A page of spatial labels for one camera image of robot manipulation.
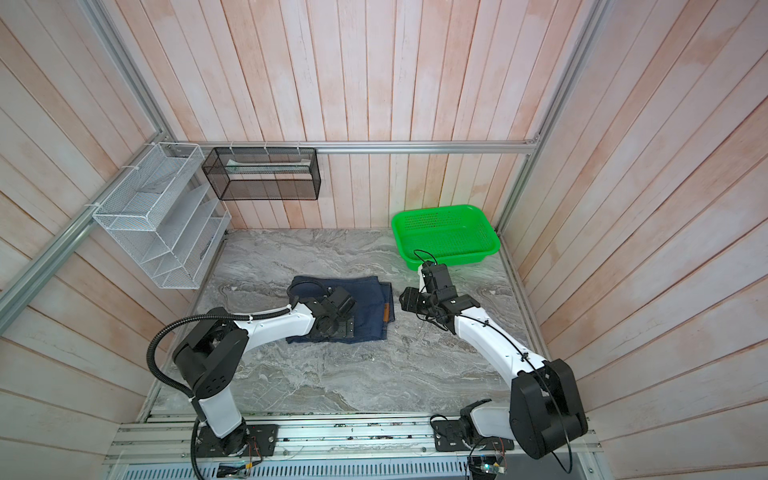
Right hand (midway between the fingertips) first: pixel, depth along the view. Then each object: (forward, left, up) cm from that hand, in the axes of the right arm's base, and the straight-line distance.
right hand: (407, 297), depth 87 cm
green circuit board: (-40, -20, -12) cm, 46 cm away
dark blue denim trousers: (-1, +11, -8) cm, 14 cm away
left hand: (-7, +22, -11) cm, 26 cm away
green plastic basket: (+36, -18, -12) cm, 42 cm away
